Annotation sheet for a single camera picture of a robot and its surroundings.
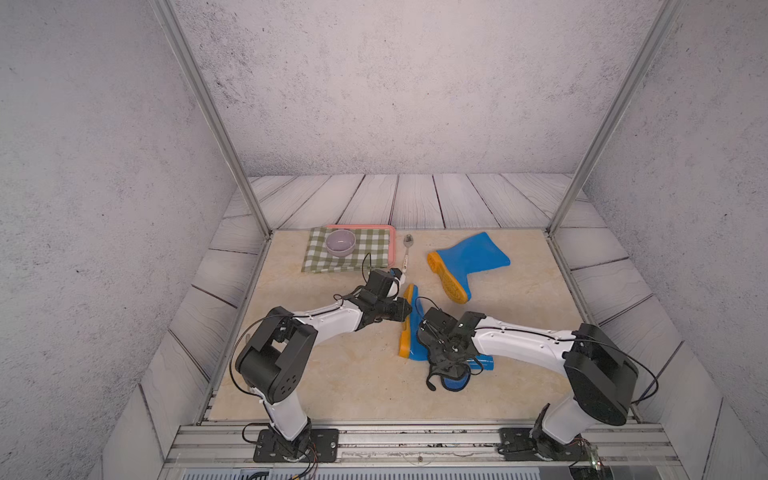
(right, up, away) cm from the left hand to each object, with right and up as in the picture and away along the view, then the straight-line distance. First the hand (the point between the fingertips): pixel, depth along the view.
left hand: (413, 310), depth 91 cm
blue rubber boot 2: (+16, +14, +14) cm, 25 cm away
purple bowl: (-26, +21, +21) cm, 39 cm away
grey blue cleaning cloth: (+10, -15, -10) cm, 21 cm away
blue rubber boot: (-1, -9, -5) cm, 11 cm away
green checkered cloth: (-14, +17, +24) cm, 33 cm away
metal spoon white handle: (0, +21, +27) cm, 34 cm away
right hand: (+9, -12, -6) cm, 16 cm away
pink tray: (-8, +28, +32) cm, 43 cm away
